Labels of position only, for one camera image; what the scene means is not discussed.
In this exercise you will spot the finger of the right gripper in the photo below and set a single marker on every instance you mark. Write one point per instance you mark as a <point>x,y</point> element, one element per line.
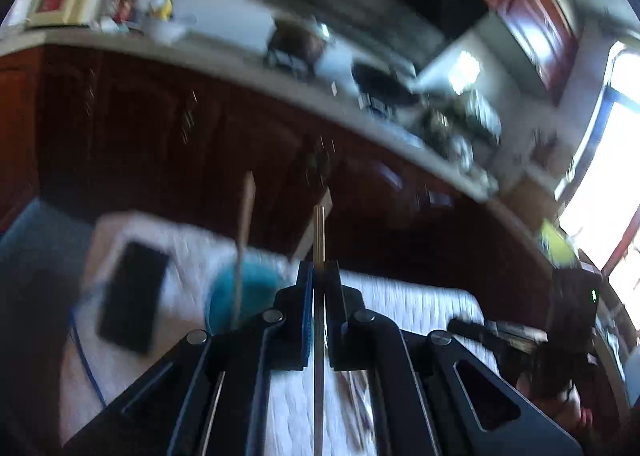
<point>477,333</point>

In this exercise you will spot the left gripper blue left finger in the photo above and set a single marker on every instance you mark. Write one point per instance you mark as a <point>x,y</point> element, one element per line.
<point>291,343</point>

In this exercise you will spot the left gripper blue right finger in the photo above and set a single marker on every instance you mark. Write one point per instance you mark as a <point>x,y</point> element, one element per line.
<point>346,337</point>

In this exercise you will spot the white floral cup teal interior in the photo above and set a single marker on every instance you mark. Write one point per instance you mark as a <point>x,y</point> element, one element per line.
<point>262,278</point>

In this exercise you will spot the metal chopstick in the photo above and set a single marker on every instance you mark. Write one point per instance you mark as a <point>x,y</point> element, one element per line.
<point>319,256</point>

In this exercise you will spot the wooden chopstick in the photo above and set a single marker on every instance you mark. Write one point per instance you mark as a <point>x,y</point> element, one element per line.
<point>245,216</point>
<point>305,245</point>

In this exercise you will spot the person right hand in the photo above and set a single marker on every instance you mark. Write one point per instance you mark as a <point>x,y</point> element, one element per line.
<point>564,409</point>

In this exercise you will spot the black smartphone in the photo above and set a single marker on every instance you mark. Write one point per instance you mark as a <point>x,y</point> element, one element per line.
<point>131,298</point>

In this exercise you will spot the white quilted table cloth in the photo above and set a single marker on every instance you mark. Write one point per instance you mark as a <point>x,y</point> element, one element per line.
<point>180,344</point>

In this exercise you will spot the black dish rack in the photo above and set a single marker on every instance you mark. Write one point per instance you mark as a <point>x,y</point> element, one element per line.
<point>453,123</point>

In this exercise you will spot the black wok pan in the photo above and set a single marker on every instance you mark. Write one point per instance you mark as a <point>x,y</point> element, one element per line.
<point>380,89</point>

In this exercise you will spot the dark cooking pot with lid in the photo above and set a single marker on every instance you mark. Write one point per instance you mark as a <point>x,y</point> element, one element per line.
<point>297,45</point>

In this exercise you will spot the white mixing bowl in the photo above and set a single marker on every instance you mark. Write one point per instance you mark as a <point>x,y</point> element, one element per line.
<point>167,32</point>

